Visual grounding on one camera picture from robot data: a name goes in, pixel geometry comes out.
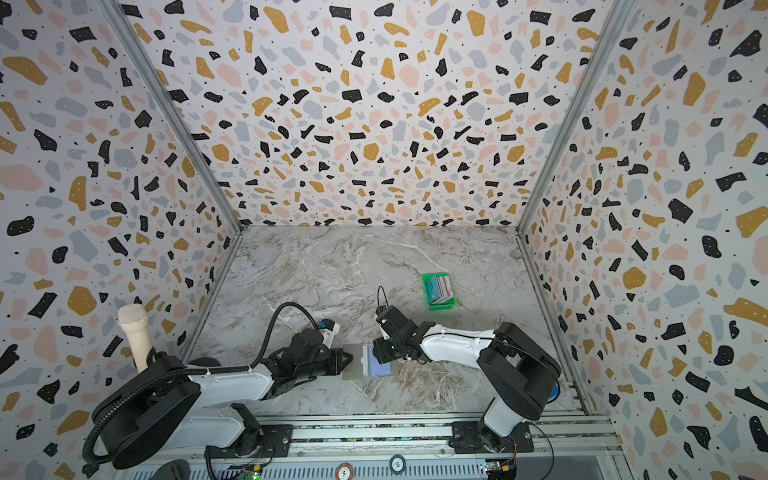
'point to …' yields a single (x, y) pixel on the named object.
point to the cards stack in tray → (439, 289)
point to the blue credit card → (375, 368)
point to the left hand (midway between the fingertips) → (359, 355)
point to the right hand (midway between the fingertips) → (378, 345)
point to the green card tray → (447, 304)
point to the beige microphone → (134, 318)
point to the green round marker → (397, 465)
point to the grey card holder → (364, 363)
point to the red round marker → (344, 471)
